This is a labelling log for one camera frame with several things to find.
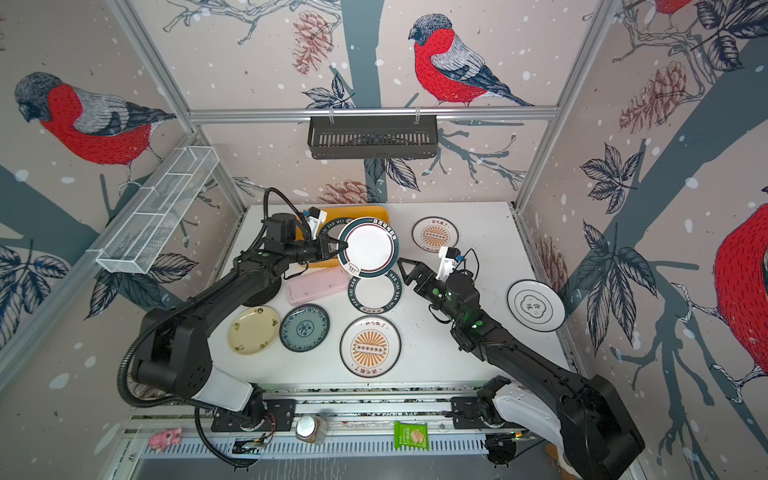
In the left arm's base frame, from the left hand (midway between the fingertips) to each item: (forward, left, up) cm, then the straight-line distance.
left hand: (345, 245), depth 81 cm
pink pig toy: (-42, +42, -20) cm, 63 cm away
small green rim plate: (-4, -7, -22) cm, 24 cm away
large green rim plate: (+2, -7, -4) cm, 8 cm away
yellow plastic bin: (-1, +10, +6) cm, 12 cm away
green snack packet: (-42, -17, -21) cm, 50 cm away
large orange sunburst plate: (-20, -6, -23) cm, 31 cm away
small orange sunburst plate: (+22, -29, -21) cm, 42 cm away
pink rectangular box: (-1, +11, -19) cm, 22 cm away
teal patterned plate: (-14, +14, -22) cm, 30 cm away
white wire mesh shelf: (0, +50, +8) cm, 51 cm away
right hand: (-8, -15, 0) cm, 17 cm away
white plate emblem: (-8, -59, -22) cm, 63 cm away
